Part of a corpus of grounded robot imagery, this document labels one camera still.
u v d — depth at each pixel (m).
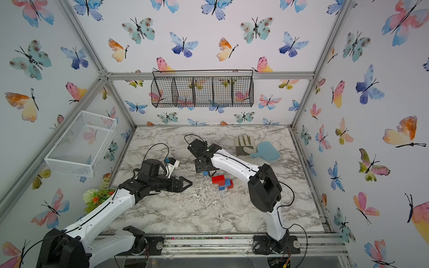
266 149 1.08
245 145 1.09
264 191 0.49
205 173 0.95
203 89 0.98
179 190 0.69
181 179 0.71
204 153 0.62
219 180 0.82
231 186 0.89
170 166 0.73
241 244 0.76
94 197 0.70
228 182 0.87
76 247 0.40
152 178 0.65
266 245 0.73
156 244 0.74
